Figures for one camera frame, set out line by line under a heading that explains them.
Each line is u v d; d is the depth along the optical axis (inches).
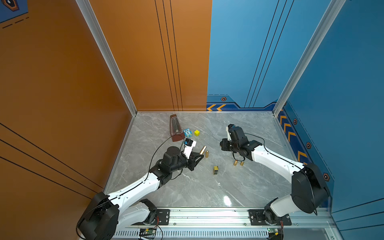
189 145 26.9
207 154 36.2
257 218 28.5
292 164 18.8
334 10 27.4
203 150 29.8
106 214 16.2
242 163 35.9
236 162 35.1
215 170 32.8
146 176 21.7
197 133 41.4
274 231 28.4
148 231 28.3
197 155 28.6
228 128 31.4
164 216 28.9
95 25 29.3
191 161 26.7
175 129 37.9
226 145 30.5
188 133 41.4
